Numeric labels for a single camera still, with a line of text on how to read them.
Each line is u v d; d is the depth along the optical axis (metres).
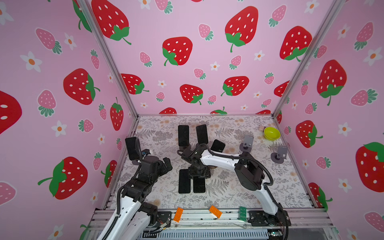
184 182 0.87
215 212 0.75
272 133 1.07
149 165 0.55
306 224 0.73
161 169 0.67
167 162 0.70
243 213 0.75
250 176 0.52
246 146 0.98
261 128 1.11
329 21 0.73
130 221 0.58
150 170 0.55
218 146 0.85
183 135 0.95
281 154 0.91
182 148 1.03
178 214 0.75
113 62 0.88
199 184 0.87
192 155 0.68
